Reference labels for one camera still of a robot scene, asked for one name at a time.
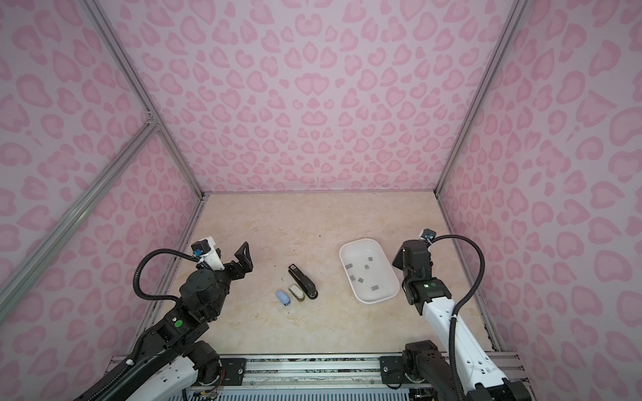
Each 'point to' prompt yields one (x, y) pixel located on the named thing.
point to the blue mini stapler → (283, 297)
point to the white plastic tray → (369, 275)
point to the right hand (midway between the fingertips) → (406, 247)
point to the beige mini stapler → (297, 291)
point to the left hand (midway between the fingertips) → (235, 243)
